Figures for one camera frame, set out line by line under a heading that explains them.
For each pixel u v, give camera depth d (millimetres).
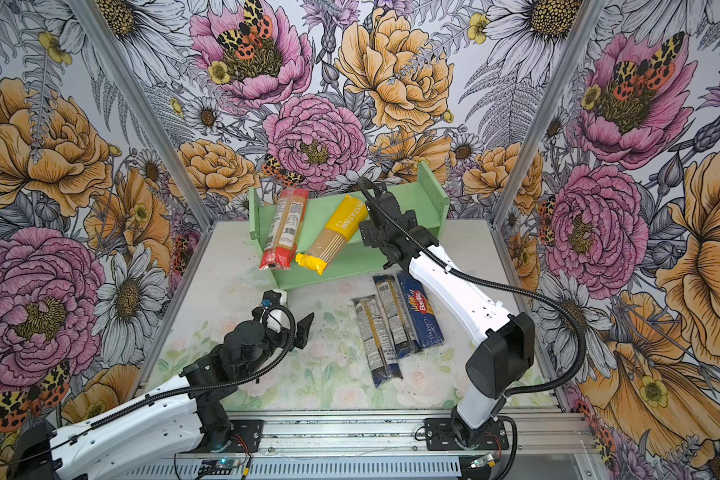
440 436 740
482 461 715
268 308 629
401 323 914
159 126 941
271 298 640
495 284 457
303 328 706
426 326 894
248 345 557
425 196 913
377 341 872
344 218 807
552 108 883
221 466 706
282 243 744
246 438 735
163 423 509
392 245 565
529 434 776
